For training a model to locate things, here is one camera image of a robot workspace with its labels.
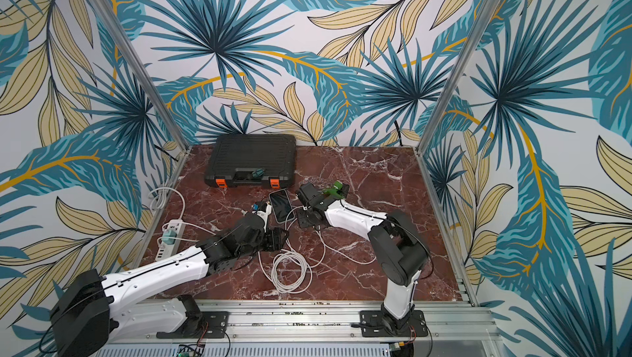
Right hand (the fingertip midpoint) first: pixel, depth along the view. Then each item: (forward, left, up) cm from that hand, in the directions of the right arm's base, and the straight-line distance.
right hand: (290, 228), depth 89 cm
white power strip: (-6, +43, -2) cm, 44 cm away
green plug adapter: (-2, +41, +3) cm, 41 cm away
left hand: (-6, +2, +6) cm, 9 cm away
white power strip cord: (+8, +43, -3) cm, 44 cm away
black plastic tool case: (+31, +17, +3) cm, 35 cm away
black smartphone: (+13, +5, -5) cm, 15 cm away
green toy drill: (+16, -17, -1) cm, 24 cm away
